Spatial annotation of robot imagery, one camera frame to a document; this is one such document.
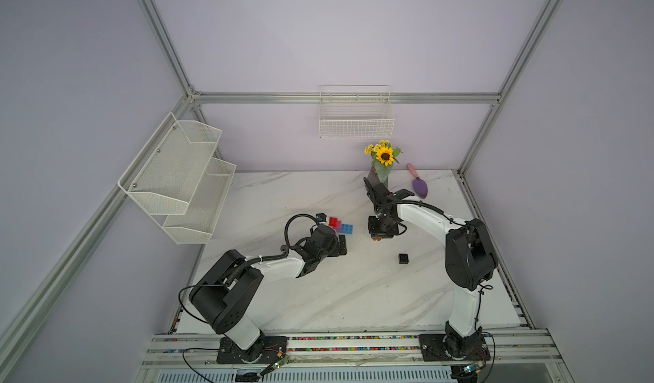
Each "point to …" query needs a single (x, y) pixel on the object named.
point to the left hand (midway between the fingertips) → (334, 242)
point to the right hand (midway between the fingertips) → (378, 237)
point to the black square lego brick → (404, 259)
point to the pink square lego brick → (338, 226)
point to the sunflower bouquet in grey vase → (383, 155)
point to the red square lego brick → (333, 221)
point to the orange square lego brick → (379, 238)
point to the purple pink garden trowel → (419, 185)
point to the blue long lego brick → (347, 228)
